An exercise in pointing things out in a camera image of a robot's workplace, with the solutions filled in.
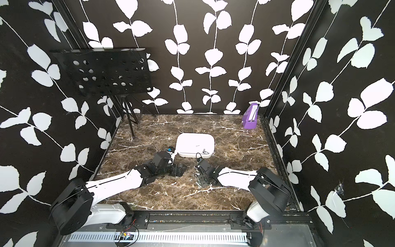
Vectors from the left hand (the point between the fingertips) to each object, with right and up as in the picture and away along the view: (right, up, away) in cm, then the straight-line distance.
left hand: (182, 164), depth 85 cm
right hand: (+12, -7, +5) cm, 14 cm away
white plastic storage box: (+2, +9, +16) cm, 19 cm away
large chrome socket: (+13, +5, +12) cm, 18 cm away
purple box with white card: (+45, +28, +23) cm, 58 cm away
